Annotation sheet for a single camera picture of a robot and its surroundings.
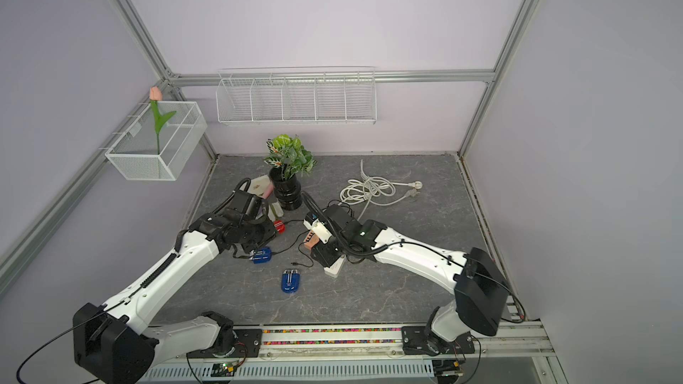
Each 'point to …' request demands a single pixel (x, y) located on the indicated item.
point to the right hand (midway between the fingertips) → (317, 249)
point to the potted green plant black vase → (292, 161)
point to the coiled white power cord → (381, 191)
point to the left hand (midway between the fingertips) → (277, 237)
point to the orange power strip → (311, 239)
